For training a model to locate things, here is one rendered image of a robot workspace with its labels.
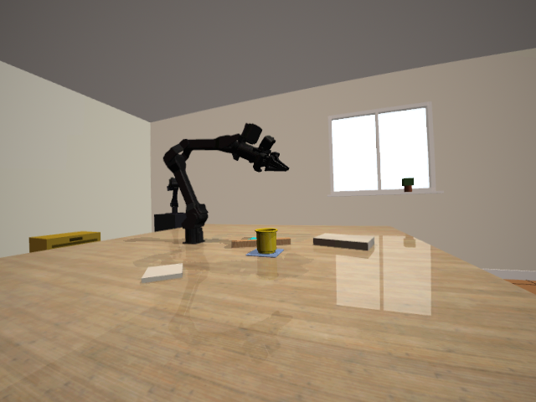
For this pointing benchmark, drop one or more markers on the orange-brown wooden bar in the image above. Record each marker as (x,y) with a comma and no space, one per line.
(253,243)

